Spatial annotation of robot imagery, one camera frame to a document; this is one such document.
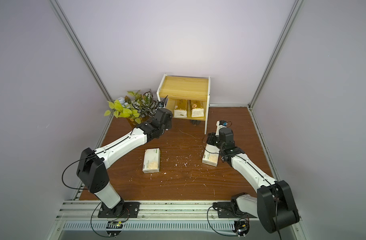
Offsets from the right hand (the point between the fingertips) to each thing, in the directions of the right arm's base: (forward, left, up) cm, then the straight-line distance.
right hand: (208, 130), depth 84 cm
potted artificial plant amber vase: (+10, +43, +10) cm, 45 cm away
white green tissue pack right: (-9, -2, -12) cm, 15 cm away
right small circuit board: (-44, -15, -19) cm, 50 cm away
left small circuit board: (-45, +47, -18) cm, 68 cm away
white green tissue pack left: (-15, +33, -11) cm, 38 cm away
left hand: (+6, +24, +5) cm, 25 cm away
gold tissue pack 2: (+10, +17, +4) cm, 20 cm away
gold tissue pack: (+12, +7, +6) cm, 15 cm away
